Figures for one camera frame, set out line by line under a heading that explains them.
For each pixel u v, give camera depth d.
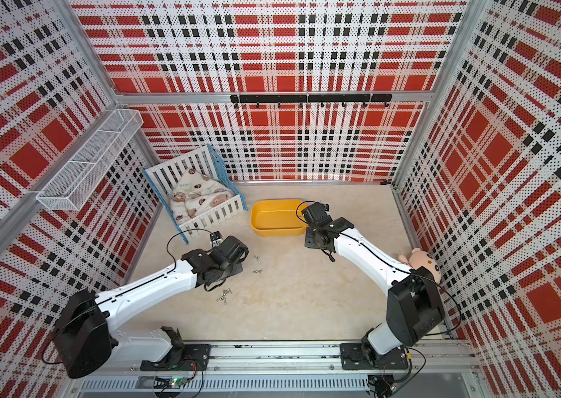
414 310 0.43
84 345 0.39
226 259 0.64
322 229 0.61
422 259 0.85
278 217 1.09
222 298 0.86
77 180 0.72
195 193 1.15
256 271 0.91
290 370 0.73
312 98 0.89
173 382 0.69
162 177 1.04
